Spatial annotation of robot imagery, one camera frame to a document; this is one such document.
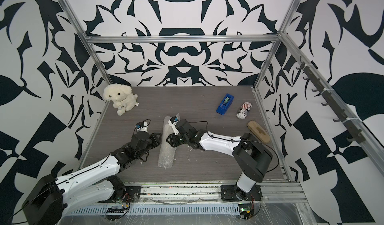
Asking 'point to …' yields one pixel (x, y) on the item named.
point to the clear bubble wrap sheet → (167, 151)
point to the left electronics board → (115, 213)
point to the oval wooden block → (258, 131)
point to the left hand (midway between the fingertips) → (159, 132)
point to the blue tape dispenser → (225, 104)
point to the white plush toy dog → (121, 96)
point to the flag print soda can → (244, 110)
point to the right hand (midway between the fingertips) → (167, 137)
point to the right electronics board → (245, 211)
